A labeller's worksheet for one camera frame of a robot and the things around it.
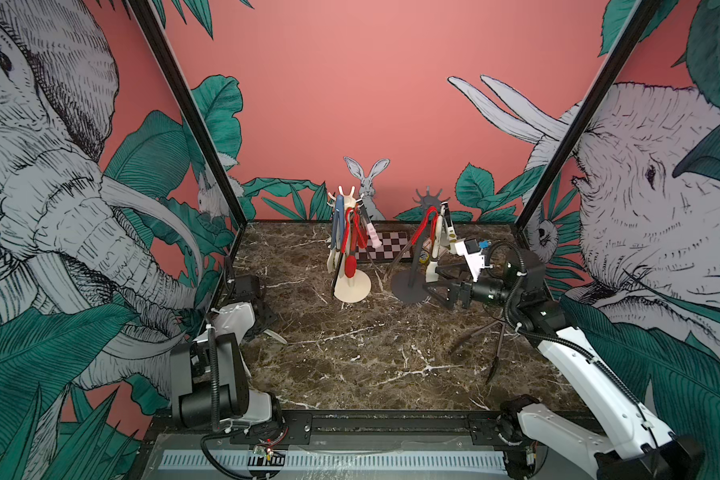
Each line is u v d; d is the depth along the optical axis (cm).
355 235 76
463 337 91
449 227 75
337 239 77
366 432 76
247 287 73
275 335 88
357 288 101
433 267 76
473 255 60
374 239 80
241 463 70
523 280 52
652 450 38
